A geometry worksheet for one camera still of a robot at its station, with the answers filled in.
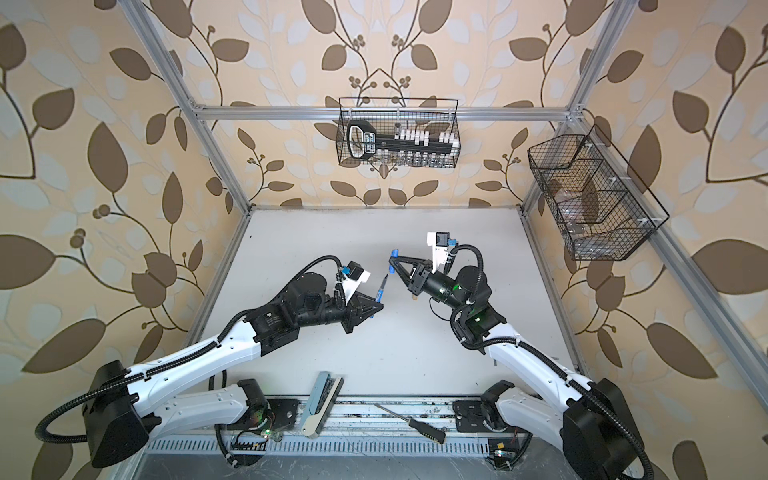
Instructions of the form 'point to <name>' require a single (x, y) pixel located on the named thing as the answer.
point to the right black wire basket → (603, 209)
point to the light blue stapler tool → (321, 402)
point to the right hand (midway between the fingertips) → (392, 263)
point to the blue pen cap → (394, 253)
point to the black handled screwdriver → (421, 427)
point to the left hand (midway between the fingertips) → (383, 304)
